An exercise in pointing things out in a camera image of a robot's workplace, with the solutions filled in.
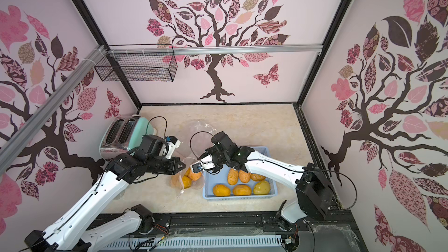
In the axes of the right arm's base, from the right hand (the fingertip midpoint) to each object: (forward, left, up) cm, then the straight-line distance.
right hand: (199, 155), depth 76 cm
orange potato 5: (-5, -21, -13) cm, 25 cm away
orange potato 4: (-6, -27, -13) cm, 30 cm away
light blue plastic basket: (-10, -7, -13) cm, 17 cm away
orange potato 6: (-11, -19, -13) cm, 26 cm away
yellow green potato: (-11, -28, -13) cm, 33 cm away
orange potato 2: (-6, +3, -9) cm, 12 cm away
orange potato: (-9, +6, -8) cm, 13 cm away
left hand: (-7, +6, +1) cm, 9 cm away
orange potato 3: (-5, -15, -13) cm, 21 cm away
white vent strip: (-31, -13, -18) cm, 38 cm away
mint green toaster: (+12, +38, +1) cm, 40 cm away
